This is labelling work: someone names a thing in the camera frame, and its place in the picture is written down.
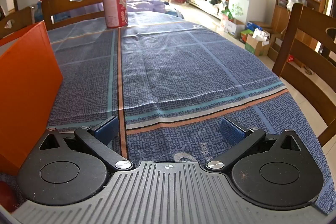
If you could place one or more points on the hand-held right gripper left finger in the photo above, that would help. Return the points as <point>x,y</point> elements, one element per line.
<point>106,130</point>

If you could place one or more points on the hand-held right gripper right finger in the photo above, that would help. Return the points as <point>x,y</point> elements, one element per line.
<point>231,132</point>

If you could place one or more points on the orange cardboard box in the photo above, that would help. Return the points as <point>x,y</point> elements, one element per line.
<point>26,82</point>

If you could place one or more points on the red round fruit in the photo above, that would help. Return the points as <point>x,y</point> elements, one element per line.
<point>6,196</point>

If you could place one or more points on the blue patterned tablecloth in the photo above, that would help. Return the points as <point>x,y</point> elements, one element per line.
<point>183,69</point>

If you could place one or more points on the open brown cardboard box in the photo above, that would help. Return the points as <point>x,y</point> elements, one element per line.
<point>256,45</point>

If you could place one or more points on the white printed carton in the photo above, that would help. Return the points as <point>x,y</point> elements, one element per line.
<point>233,28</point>

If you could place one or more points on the blue packet box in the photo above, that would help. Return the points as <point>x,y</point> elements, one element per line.
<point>254,26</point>

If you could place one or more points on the red cylindrical tin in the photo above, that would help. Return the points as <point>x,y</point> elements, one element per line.
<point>115,8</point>

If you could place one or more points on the wooden chair with oval cutout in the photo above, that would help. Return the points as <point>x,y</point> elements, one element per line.
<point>21,19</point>
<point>302,29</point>
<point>60,1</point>

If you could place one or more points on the white chest freezer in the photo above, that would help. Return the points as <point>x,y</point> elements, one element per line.
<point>249,6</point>

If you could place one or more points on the purple blanket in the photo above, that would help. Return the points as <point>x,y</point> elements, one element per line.
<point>149,7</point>

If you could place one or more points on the white television stand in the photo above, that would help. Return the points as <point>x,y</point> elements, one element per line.
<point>202,3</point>

